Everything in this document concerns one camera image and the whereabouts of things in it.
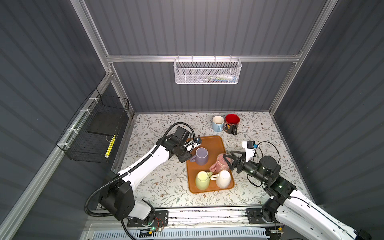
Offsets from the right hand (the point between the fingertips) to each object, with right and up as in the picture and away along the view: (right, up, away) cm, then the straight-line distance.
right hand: (229, 156), depth 70 cm
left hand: (-22, +1, +13) cm, 25 cm away
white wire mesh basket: (-6, +61, +54) cm, 81 cm away
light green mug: (-12, -14, +6) cm, 19 cm away
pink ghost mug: (-2, -6, +10) cm, 12 cm away
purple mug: (-13, -4, +17) cm, 21 cm away
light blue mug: (-1, +16, +32) cm, 36 cm away
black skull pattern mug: (+10, +17, +33) cm, 39 cm away
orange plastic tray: (-6, -20, +13) cm, 25 cm away
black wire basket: (-68, +9, +2) cm, 68 cm away
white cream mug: (-2, -13, +7) cm, 15 cm away
